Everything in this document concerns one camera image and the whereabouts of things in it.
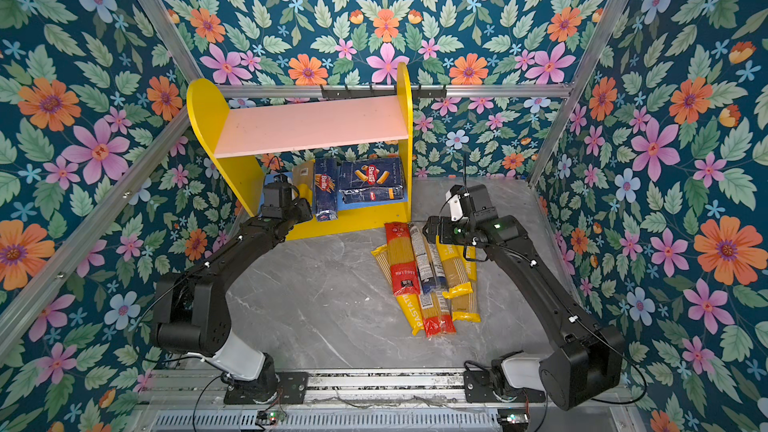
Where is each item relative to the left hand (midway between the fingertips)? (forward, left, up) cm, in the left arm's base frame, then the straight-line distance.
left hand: (307, 195), depth 89 cm
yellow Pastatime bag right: (-32, -45, -16) cm, 58 cm away
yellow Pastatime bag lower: (-29, -29, -17) cm, 45 cm away
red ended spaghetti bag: (-32, -37, -16) cm, 51 cm away
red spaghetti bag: (-21, -28, -14) cm, 38 cm away
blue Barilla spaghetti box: (+6, -5, -2) cm, 8 cm away
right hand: (-17, -38, +3) cm, 42 cm away
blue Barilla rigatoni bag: (+5, -19, +1) cm, 20 cm away
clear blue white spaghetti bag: (-24, -35, -13) cm, 44 cm away
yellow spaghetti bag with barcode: (+8, +3, -1) cm, 9 cm away
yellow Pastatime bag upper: (-23, -44, -15) cm, 52 cm away
